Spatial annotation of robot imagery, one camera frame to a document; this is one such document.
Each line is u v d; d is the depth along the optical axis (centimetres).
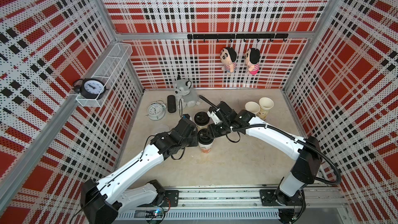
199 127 84
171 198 74
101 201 37
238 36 89
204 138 75
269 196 73
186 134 57
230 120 59
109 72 81
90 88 63
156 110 105
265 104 95
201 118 83
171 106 110
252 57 93
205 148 80
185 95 101
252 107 92
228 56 91
